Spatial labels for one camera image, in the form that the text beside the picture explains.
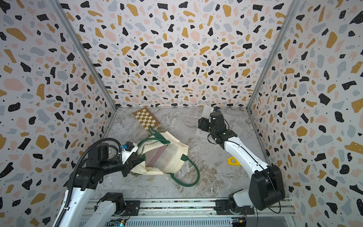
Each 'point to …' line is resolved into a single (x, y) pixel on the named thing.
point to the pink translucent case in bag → (162, 158)
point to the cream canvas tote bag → (184, 172)
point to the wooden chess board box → (146, 118)
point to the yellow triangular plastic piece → (229, 160)
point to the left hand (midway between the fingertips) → (142, 158)
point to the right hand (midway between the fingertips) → (203, 121)
